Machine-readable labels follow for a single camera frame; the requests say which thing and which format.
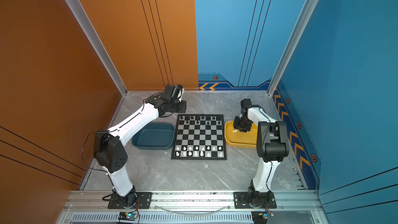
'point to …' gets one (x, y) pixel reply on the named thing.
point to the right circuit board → (261, 216)
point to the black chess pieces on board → (197, 122)
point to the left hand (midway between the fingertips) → (186, 104)
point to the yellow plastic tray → (240, 139)
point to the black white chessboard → (199, 137)
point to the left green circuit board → (128, 215)
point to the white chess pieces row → (203, 151)
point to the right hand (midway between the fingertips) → (236, 128)
